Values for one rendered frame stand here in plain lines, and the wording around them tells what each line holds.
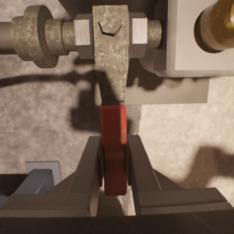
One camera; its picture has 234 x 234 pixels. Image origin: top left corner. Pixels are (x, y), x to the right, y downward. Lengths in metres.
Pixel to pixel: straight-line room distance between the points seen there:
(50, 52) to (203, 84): 0.58
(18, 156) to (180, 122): 0.66
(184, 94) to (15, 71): 0.61
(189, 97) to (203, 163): 0.29
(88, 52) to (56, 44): 0.03
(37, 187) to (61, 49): 0.54
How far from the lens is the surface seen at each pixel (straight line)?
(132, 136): 0.15
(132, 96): 0.61
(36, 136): 0.72
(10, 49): 0.19
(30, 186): 0.68
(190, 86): 0.66
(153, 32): 0.17
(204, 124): 0.73
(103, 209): 0.83
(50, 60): 0.18
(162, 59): 0.17
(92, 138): 0.15
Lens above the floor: 0.61
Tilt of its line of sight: 75 degrees down
